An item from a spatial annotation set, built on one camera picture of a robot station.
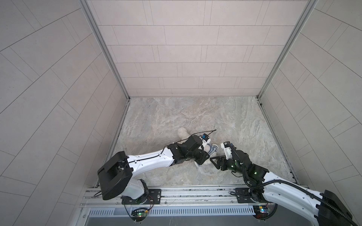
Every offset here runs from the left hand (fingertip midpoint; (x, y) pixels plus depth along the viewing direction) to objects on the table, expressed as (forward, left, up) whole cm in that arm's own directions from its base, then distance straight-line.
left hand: (211, 156), depth 76 cm
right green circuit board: (-24, -23, -9) cm, 34 cm away
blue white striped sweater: (+5, -2, -3) cm, 6 cm away
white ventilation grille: (-23, -6, -9) cm, 26 cm away
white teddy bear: (-4, +1, -10) cm, 10 cm away
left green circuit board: (-25, +35, -6) cm, 44 cm away
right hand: (-2, -1, -4) cm, 5 cm away
